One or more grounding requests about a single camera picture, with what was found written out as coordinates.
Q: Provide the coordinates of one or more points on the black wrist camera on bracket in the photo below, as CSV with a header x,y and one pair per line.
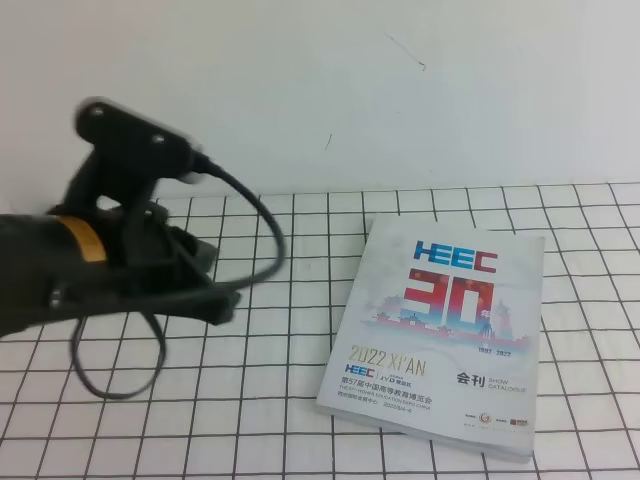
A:
x,y
130,155

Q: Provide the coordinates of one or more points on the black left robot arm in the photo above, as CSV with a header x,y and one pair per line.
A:
x,y
66,265

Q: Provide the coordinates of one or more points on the white grid tablecloth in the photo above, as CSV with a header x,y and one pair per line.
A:
x,y
238,401

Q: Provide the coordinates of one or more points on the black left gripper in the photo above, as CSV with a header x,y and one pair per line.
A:
x,y
156,269

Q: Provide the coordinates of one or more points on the white HEEC catalogue book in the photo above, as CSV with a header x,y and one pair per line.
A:
x,y
440,337

